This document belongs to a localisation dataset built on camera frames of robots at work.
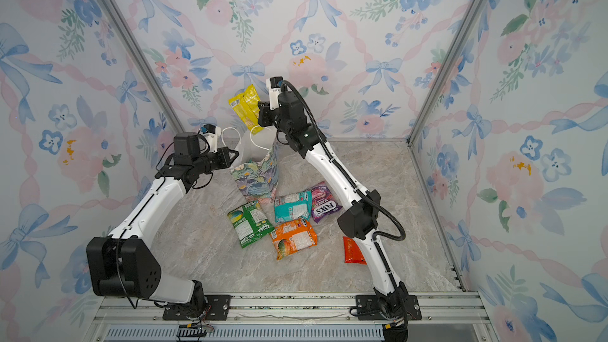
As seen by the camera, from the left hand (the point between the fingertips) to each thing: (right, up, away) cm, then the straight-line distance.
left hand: (239, 150), depth 82 cm
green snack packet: (+2, -27, +8) cm, 28 cm away
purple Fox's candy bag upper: (+30, -20, +13) cm, 38 cm away
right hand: (+8, +16, -5) cm, 18 cm away
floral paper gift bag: (+6, -7, -1) cm, 9 cm away
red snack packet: (+40, -36, +3) cm, 54 cm away
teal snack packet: (+18, -21, +11) cm, 30 cm away
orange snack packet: (+18, -31, +4) cm, 36 cm away
